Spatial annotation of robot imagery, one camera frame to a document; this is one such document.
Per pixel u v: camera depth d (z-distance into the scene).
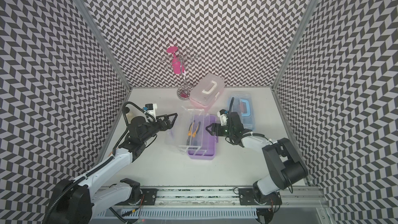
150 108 0.71
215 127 0.79
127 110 0.93
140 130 0.61
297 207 0.74
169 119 0.71
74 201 0.39
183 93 1.27
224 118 0.83
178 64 1.01
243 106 0.93
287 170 0.44
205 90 1.01
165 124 0.71
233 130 0.71
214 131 0.79
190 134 0.84
